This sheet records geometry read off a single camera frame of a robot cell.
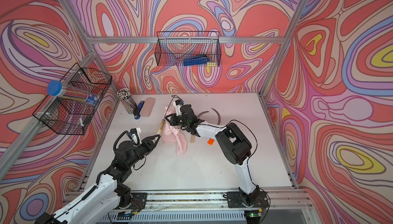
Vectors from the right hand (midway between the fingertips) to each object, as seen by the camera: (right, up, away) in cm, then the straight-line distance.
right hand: (167, 120), depth 90 cm
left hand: (0, -8, -13) cm, 15 cm away
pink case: (-18, +8, +18) cm, 26 cm away
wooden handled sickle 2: (+15, -11, +5) cm, 20 cm away
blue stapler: (-25, +5, +15) cm, 29 cm away
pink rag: (+4, -8, -4) cm, 10 cm away
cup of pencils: (-28, +16, +5) cm, 32 cm away
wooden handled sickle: (-2, -4, -10) cm, 11 cm away
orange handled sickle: (+27, -13, +3) cm, 30 cm away
